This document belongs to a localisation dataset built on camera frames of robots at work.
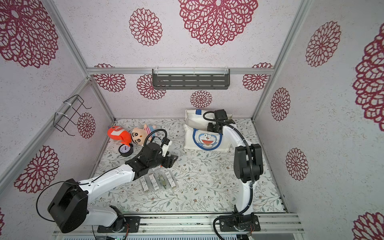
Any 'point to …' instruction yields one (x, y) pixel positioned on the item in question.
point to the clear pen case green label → (163, 180)
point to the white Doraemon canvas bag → (197, 136)
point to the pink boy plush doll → (139, 135)
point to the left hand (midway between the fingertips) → (173, 155)
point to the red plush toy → (117, 133)
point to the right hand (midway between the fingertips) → (209, 127)
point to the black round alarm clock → (126, 151)
